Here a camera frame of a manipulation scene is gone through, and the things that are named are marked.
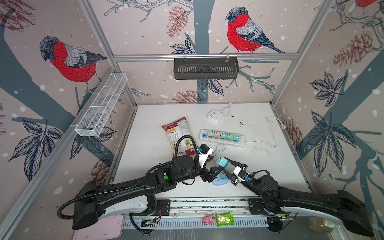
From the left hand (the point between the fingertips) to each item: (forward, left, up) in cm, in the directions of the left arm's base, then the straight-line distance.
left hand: (218, 165), depth 64 cm
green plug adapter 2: (+28, 0, -17) cm, 33 cm away
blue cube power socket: (-3, -2, -4) cm, 5 cm away
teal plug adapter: (+2, -2, -1) cm, 3 cm away
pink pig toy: (-17, +4, -21) cm, 28 cm away
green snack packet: (-17, -4, -21) cm, 28 cm away
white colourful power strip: (+29, +5, -21) cm, 36 cm away
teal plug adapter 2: (-3, -2, -4) cm, 5 cm away
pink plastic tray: (-20, +51, -22) cm, 59 cm away
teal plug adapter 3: (+24, -16, -17) cm, 34 cm away
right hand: (+2, -2, -4) cm, 5 cm away
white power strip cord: (+40, -57, -26) cm, 74 cm away
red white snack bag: (+31, +24, -18) cm, 43 cm away
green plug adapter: (+25, -12, -16) cm, 32 cm away
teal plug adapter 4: (+26, -8, -17) cm, 32 cm away
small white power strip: (+46, -5, -21) cm, 51 cm away
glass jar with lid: (-20, -43, -15) cm, 50 cm away
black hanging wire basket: (+68, +2, +5) cm, 69 cm away
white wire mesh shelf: (+21, +61, +6) cm, 64 cm away
